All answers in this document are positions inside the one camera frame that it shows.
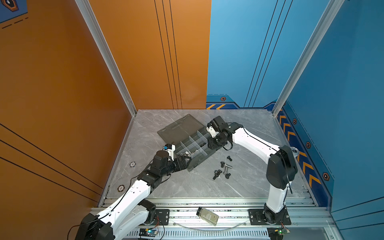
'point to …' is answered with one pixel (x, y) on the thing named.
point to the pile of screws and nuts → (218, 172)
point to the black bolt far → (230, 158)
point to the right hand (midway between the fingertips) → (209, 145)
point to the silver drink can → (295, 151)
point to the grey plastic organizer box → (190, 138)
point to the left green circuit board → (148, 232)
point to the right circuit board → (277, 233)
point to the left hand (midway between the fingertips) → (186, 159)
